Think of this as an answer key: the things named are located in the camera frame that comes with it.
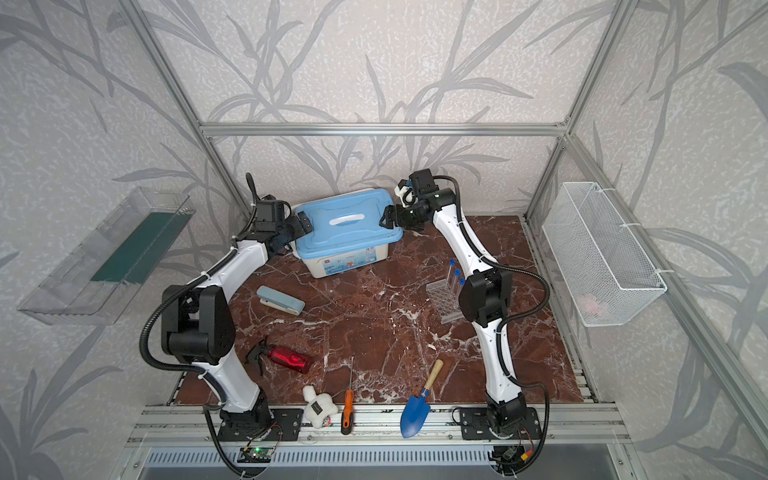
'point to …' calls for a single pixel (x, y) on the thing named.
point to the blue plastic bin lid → (344, 223)
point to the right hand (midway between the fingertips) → (391, 215)
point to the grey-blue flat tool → (280, 300)
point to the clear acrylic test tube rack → (446, 300)
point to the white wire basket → (605, 268)
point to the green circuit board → (255, 455)
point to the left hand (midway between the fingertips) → (302, 214)
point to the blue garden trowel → (418, 407)
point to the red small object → (279, 356)
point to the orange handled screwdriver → (348, 415)
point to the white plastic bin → (321, 267)
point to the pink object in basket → (592, 305)
